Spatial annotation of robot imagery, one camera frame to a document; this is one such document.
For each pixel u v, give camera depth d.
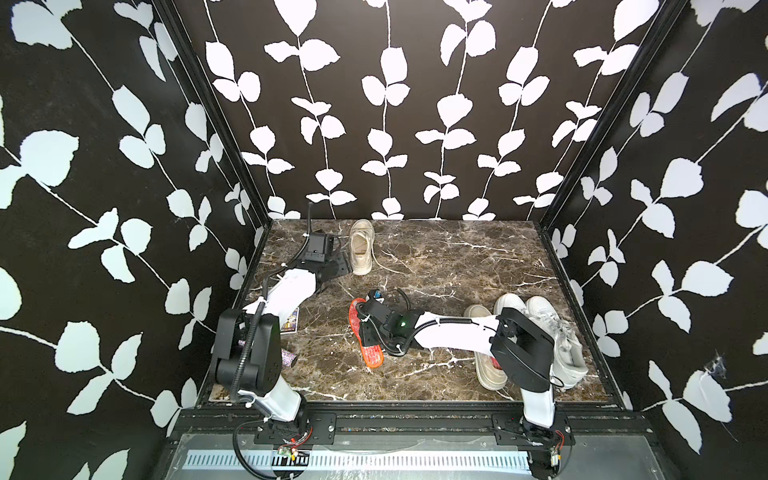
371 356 0.86
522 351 0.48
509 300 0.95
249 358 0.41
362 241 1.07
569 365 0.78
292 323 0.91
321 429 0.74
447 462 0.70
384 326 0.66
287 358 0.82
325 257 0.72
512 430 0.73
